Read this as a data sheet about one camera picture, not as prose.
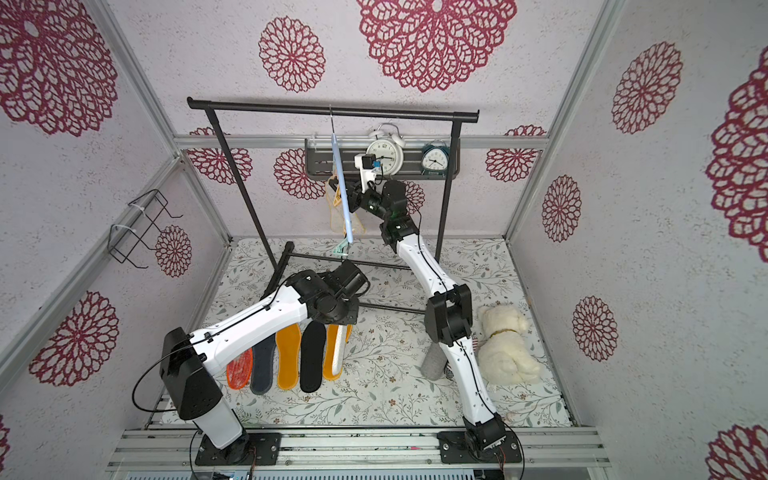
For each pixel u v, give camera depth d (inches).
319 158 35.5
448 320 24.2
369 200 29.9
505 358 30.9
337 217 39.3
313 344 36.2
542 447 29.9
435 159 35.3
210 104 25.1
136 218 30.2
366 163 28.2
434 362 33.6
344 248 25.0
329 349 35.3
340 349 29.4
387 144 34.2
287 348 35.4
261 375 33.6
